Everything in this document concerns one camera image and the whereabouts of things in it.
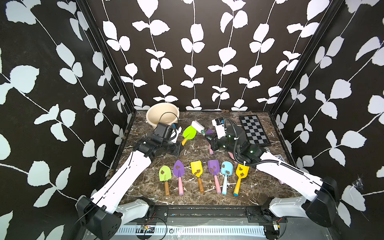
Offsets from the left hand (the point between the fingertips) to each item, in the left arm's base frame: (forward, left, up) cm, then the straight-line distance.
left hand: (181, 144), depth 75 cm
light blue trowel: (-4, -27, -22) cm, 35 cm away
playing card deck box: (+1, -62, -21) cm, 65 cm away
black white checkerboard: (+20, -51, -19) cm, 58 cm away
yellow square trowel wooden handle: (-5, -8, -21) cm, 23 cm away
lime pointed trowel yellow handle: (+9, -4, -2) cm, 10 cm away
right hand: (+2, -11, +6) cm, 13 cm away
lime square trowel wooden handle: (-7, +11, -23) cm, 26 cm away
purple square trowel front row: (-3, -18, -21) cm, 28 cm away
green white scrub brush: (+9, -9, +3) cm, 13 cm away
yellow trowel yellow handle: (-7, -35, -21) cm, 41 cm away
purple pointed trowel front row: (-5, +3, -22) cm, 22 cm away
